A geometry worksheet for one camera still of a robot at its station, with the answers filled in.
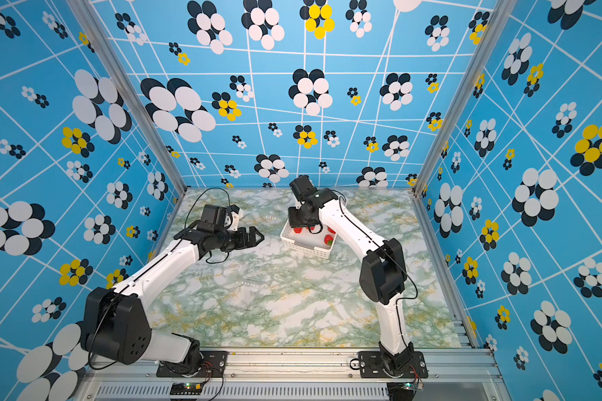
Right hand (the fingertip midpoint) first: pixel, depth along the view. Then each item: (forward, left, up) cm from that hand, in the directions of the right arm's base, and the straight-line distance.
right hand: (297, 220), depth 89 cm
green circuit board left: (-49, +32, -18) cm, 61 cm away
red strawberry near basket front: (0, -12, -13) cm, 17 cm away
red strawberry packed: (+6, +1, -15) cm, 16 cm away
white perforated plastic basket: (+1, -7, -15) cm, 17 cm away
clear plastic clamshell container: (-20, +20, -19) cm, 34 cm away
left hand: (-7, +14, 0) cm, 15 cm away
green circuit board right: (-48, -33, -13) cm, 60 cm away
